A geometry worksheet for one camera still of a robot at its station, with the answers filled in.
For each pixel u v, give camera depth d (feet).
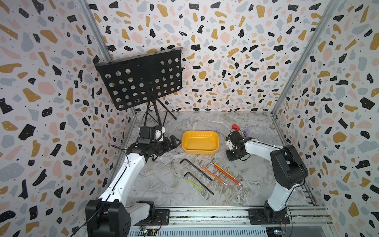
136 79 2.35
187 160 3.11
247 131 3.51
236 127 3.60
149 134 2.05
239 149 2.36
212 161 3.11
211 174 2.93
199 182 2.81
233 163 3.03
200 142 3.40
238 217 2.49
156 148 2.17
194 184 2.80
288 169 1.62
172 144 2.34
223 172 2.94
